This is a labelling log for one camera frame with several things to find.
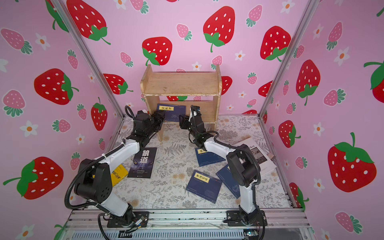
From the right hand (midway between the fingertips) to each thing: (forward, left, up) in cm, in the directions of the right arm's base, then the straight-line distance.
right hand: (180, 115), depth 87 cm
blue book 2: (-31, -18, -26) cm, 44 cm away
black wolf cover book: (-23, +23, -23) cm, 40 cm away
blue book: (+5, +7, -2) cm, 9 cm away
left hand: (-1, +9, +2) cm, 9 cm away
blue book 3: (-13, -16, -25) cm, 32 cm away
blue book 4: (-24, -30, -26) cm, 47 cm away
